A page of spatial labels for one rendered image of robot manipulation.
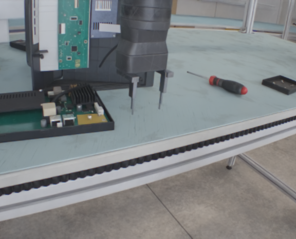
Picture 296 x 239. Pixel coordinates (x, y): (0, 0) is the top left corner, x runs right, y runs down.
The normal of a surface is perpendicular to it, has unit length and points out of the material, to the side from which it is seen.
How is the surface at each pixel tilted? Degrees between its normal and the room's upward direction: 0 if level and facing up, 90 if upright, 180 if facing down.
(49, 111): 90
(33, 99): 0
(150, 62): 90
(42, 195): 90
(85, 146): 0
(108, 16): 90
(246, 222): 0
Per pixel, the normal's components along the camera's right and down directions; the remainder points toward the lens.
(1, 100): 0.09, -0.89
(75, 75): 0.02, 0.45
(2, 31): 0.50, 0.44
